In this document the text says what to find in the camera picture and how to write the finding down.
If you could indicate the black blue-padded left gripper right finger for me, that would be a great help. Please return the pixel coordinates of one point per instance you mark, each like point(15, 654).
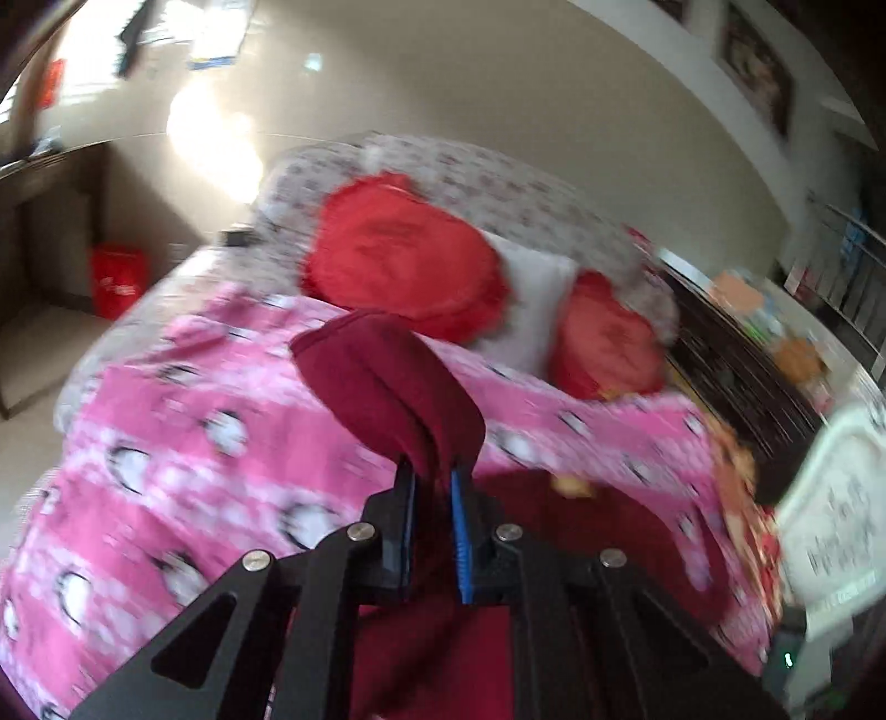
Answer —
point(592, 637)

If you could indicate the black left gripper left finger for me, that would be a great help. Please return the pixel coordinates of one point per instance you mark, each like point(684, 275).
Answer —
point(273, 637)

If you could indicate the dark red fleece sweater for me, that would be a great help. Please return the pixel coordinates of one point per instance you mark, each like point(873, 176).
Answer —
point(436, 656)

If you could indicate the pink penguin blanket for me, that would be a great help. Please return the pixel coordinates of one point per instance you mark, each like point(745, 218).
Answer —
point(213, 444)

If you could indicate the orange patterned bedsheet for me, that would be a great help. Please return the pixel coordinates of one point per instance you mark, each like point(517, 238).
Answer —
point(751, 527)

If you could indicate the white embroidered cloth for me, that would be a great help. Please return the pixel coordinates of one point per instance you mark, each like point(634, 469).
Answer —
point(830, 522)

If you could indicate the small red heart cushion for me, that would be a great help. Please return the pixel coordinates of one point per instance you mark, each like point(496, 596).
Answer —
point(602, 351)

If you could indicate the white pillow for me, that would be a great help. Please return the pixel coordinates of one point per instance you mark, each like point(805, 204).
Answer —
point(539, 284)

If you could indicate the floral quilt roll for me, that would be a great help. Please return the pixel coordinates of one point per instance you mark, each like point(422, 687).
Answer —
point(485, 188)

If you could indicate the red bin on floor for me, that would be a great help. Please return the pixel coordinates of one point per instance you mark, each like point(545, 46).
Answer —
point(119, 277)

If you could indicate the black phone charger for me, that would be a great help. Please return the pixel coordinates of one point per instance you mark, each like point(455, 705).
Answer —
point(238, 237)

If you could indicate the large red heart cushion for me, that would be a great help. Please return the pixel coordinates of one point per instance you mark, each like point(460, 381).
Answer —
point(379, 245)

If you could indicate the dark wooden desk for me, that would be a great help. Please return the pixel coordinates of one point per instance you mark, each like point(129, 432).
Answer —
point(53, 213)

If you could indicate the framed wall picture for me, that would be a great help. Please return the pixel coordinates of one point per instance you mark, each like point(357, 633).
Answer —
point(756, 68)

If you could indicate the wall calendar poster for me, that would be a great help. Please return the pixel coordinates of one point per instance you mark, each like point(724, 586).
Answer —
point(219, 33)

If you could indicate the dark garment hanging on wall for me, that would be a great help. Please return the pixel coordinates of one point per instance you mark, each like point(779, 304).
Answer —
point(130, 36)

